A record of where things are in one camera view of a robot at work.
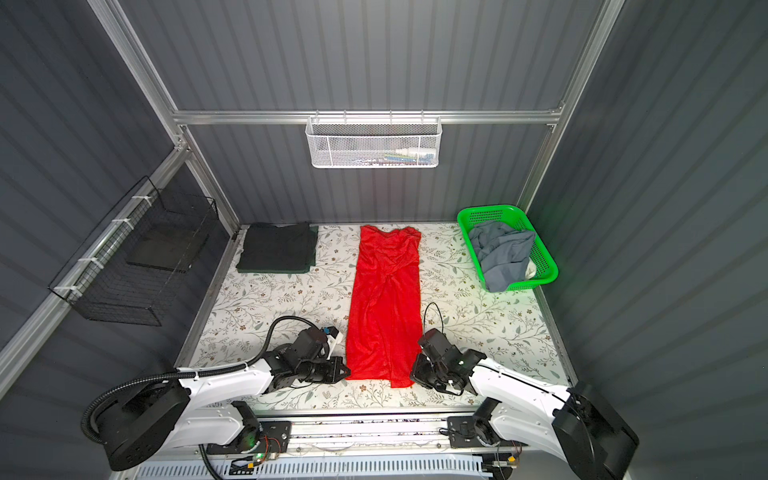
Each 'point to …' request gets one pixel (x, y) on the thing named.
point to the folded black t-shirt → (288, 248)
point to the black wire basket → (134, 263)
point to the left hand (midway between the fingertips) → (352, 374)
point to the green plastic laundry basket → (546, 267)
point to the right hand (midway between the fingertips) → (411, 378)
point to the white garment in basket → (530, 269)
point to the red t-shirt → (385, 331)
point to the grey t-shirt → (503, 253)
